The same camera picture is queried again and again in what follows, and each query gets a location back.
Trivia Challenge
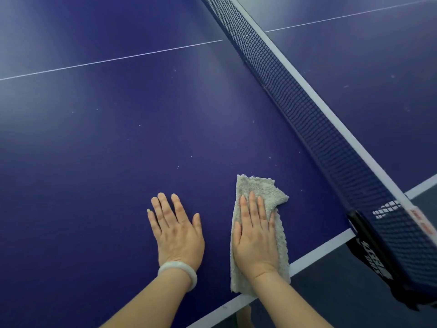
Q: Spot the person's right hand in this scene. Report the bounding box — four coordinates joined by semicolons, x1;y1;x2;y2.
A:
233;191;280;281

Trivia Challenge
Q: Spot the person's left hand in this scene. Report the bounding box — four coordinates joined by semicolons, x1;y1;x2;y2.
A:
147;193;205;272

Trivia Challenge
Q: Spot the grey cleaning cloth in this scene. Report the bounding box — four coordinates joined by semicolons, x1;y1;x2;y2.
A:
229;174;291;298

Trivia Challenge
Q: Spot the person's left forearm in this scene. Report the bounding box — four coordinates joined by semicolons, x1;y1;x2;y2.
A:
99;268;192;328

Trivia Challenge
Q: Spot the person's right forearm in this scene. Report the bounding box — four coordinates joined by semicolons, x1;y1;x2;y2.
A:
251;269;334;328

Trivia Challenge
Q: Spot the person's right leg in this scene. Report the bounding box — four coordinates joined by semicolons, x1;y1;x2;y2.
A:
236;305;255;328

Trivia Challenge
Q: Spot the white jade bangle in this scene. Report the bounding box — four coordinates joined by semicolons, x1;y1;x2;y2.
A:
157;261;198;292

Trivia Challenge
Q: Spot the blue table net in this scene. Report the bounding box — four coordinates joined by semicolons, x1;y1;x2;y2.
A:
199;0;437;287

